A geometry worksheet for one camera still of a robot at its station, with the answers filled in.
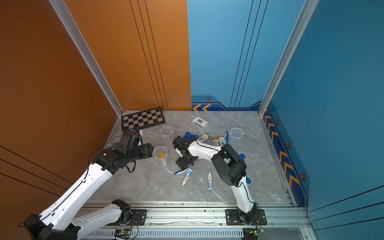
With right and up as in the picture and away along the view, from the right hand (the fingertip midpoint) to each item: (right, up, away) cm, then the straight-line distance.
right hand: (187, 162), depth 93 cm
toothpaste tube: (+1, -6, -7) cm, 10 cm away
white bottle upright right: (+23, +13, +8) cm, 28 cm away
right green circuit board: (+32, -27, -24) cm, 48 cm away
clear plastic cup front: (-15, +8, -9) cm, 19 cm away
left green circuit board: (-30, -29, -22) cm, 47 cm away
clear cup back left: (-14, +19, +4) cm, 24 cm away
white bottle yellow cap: (+11, +15, +9) cm, 21 cm away
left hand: (-18, +13, -17) cm, 28 cm away
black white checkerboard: (-35, +28, +19) cm, 48 cm away
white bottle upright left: (+18, +12, +6) cm, 23 cm away
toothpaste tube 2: (+14, -7, -9) cm, 18 cm away
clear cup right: (+29, +18, -3) cm, 34 cm away
